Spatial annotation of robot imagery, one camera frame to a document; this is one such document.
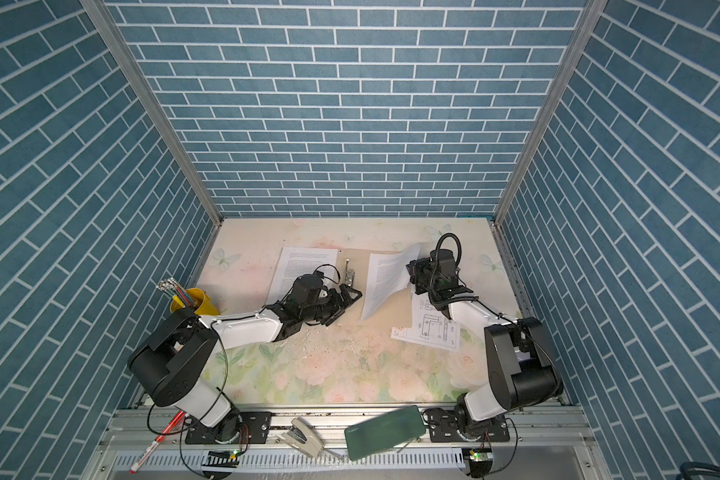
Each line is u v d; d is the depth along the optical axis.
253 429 0.74
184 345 0.46
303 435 0.71
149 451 0.69
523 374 0.44
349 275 1.01
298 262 1.07
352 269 1.04
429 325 0.92
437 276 0.71
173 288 0.82
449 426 0.74
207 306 0.90
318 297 0.73
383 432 0.74
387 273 1.05
